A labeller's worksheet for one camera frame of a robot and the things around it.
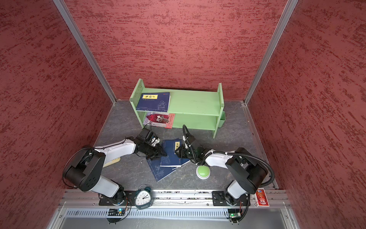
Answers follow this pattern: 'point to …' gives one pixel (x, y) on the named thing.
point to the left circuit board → (115, 212)
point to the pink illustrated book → (164, 120)
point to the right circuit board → (234, 214)
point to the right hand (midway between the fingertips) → (177, 155)
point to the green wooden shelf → (193, 109)
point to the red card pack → (261, 199)
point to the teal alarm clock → (143, 197)
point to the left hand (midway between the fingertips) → (164, 158)
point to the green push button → (203, 171)
